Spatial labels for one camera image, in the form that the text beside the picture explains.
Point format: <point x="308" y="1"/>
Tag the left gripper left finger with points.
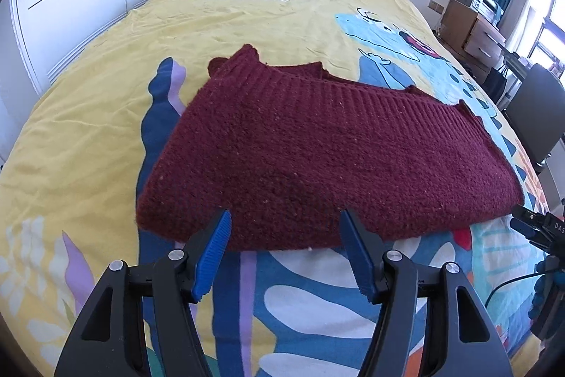
<point x="107" y="338"/>

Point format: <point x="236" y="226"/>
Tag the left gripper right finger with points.
<point x="459" y="338"/>

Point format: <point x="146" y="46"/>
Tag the maroon knit sweater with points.
<point x="285" y="149"/>

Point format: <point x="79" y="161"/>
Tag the dark green chair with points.
<point x="537" y="114"/>

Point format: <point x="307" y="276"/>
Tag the yellow dinosaur bedspread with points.
<point x="68" y="189"/>

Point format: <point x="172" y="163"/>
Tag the wooden nightstand drawers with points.
<point x="471" y="35"/>

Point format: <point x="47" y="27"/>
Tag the white printer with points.
<point x="487" y="8"/>

